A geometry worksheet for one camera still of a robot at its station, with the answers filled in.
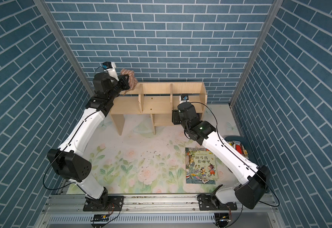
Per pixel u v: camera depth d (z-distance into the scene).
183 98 0.62
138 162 0.89
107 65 0.62
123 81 0.65
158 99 0.89
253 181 0.39
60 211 0.75
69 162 0.44
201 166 0.87
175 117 0.65
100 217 0.72
